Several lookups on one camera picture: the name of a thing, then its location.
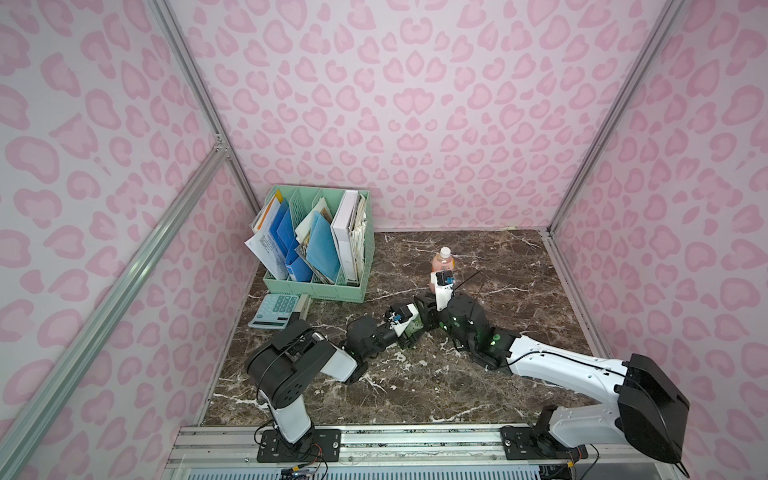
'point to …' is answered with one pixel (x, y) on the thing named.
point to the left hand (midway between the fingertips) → (423, 310)
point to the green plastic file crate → (303, 201)
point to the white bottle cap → (445, 252)
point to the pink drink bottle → (441, 264)
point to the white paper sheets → (263, 245)
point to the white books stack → (348, 219)
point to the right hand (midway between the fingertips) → (417, 298)
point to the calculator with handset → (275, 310)
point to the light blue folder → (323, 251)
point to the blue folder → (283, 235)
